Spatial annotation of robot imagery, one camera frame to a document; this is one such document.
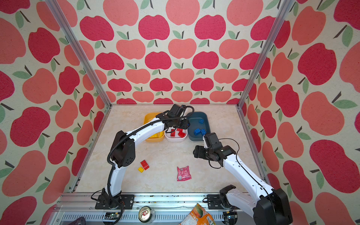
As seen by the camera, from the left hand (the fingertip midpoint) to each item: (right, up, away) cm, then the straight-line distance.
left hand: (190, 125), depth 91 cm
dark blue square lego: (+10, +2, +17) cm, 20 cm away
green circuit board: (-42, -46, -19) cm, 66 cm away
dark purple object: (-55, -45, -25) cm, 75 cm away
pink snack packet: (-5, -29, -9) cm, 31 cm away
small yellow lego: (-31, -28, -6) cm, 42 cm away
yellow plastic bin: (-32, +5, +18) cm, 37 cm away
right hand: (+6, -16, -9) cm, 19 cm away
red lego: (-6, -7, +10) cm, 13 cm away
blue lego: (+6, -6, +10) cm, 13 cm away
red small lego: (-6, -5, +10) cm, 13 cm away
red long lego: (-12, -6, +10) cm, 17 cm away
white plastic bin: (-9, -10, +7) cm, 15 cm away
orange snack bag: (+3, -45, -22) cm, 50 cm away
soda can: (-22, -39, -29) cm, 53 cm away
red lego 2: (-29, -25, -5) cm, 38 cm away
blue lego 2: (+11, -6, +10) cm, 16 cm away
